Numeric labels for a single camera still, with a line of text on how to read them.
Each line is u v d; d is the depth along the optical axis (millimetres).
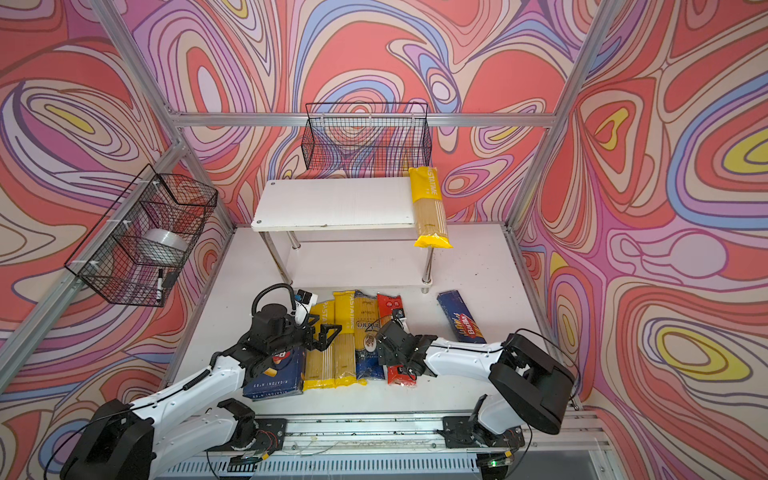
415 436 750
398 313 789
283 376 760
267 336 639
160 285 719
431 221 694
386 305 937
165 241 728
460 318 905
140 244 690
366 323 899
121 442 397
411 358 647
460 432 734
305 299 732
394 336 673
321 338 733
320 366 823
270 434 722
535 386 434
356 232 1147
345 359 840
